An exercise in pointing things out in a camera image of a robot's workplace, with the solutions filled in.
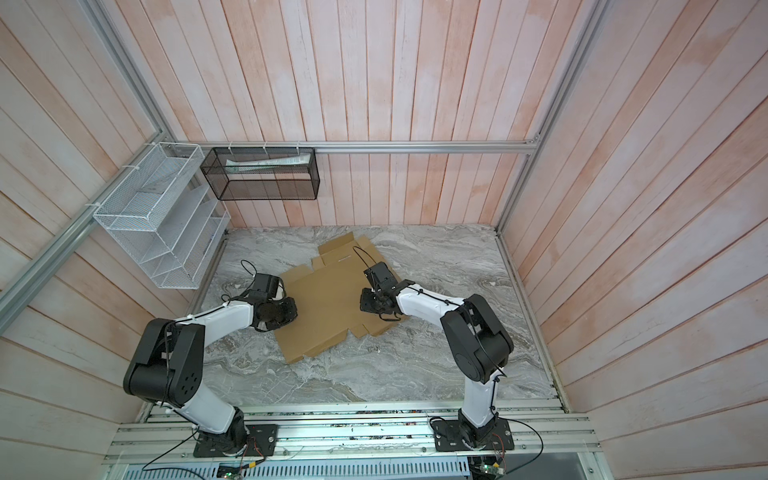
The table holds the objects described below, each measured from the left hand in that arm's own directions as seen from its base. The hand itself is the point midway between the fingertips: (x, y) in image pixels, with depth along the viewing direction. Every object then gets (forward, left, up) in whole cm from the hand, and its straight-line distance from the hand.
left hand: (298, 318), depth 94 cm
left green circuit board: (-40, +10, -3) cm, 41 cm away
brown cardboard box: (+1, -11, +10) cm, 14 cm away
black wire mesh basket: (+45, +16, +23) cm, 53 cm away
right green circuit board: (-39, -52, -1) cm, 65 cm away
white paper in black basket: (+36, +15, +34) cm, 51 cm away
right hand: (+4, -21, +3) cm, 22 cm away
